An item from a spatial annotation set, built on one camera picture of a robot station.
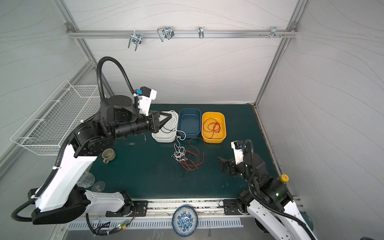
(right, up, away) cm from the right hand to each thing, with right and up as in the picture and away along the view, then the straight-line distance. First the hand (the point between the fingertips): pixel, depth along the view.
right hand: (230, 151), depth 69 cm
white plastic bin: (-40, +3, +29) cm, 50 cm away
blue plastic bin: (-20, +13, +29) cm, 38 cm away
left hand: (-24, +17, -16) cm, 34 cm away
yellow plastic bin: (-1, +2, +32) cm, 32 cm away
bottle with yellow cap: (+24, -11, -3) cm, 26 cm away
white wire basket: (-80, +10, -7) cm, 81 cm away
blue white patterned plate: (-21, -34, +1) cm, 40 cm away
